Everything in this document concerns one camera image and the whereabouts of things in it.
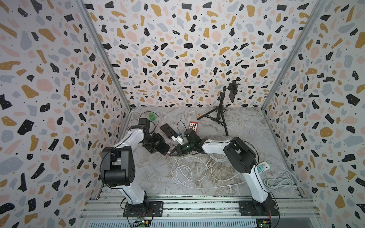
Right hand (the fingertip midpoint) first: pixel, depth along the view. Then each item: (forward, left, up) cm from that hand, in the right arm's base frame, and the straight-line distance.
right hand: (170, 155), depth 88 cm
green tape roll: (+35, +20, -2) cm, 40 cm away
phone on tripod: (+33, -38, +27) cm, 57 cm away
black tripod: (+37, -30, -1) cm, 48 cm away
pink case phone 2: (+23, +6, -5) cm, 24 cm away
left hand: (+7, +5, +2) cm, 9 cm away
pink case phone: (+5, +6, +2) cm, 8 cm away
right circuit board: (-32, -50, -9) cm, 60 cm away
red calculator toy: (+26, -14, -3) cm, 30 cm away
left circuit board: (-34, +11, -7) cm, 36 cm away
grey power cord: (-13, -62, -4) cm, 64 cm away
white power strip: (-6, -54, 0) cm, 54 cm away
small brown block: (+37, -17, -3) cm, 41 cm away
